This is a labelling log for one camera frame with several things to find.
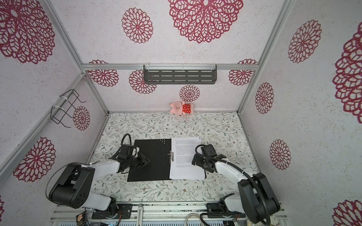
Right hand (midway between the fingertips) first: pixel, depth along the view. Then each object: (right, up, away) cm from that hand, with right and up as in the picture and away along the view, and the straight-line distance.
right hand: (198, 161), depth 89 cm
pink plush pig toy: (-12, +36, +24) cm, 45 cm away
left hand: (-31, -2, +2) cm, 32 cm away
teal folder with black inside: (-26, +4, +8) cm, 28 cm away
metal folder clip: (-17, +3, +6) cm, 19 cm away
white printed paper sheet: (-10, -5, 0) cm, 11 cm away
